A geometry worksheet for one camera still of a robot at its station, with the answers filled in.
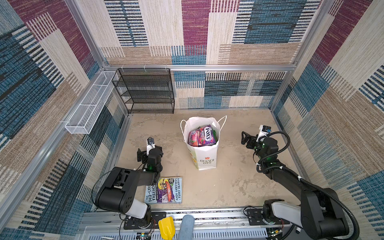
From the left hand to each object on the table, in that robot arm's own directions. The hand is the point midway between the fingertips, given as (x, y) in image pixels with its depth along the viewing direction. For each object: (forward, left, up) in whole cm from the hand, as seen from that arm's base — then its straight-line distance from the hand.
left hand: (146, 145), depth 90 cm
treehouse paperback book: (-23, -14, -8) cm, 28 cm away
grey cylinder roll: (-40, -24, -6) cm, 47 cm away
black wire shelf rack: (+42, +6, +8) cm, 43 cm away
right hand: (+2, -60, +7) cm, 60 cm away
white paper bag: (-12, -33, +7) cm, 36 cm away
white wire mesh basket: (-2, +24, +24) cm, 34 cm away
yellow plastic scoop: (-40, -15, -9) cm, 43 cm away
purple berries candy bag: (-2, -33, +12) cm, 35 cm away
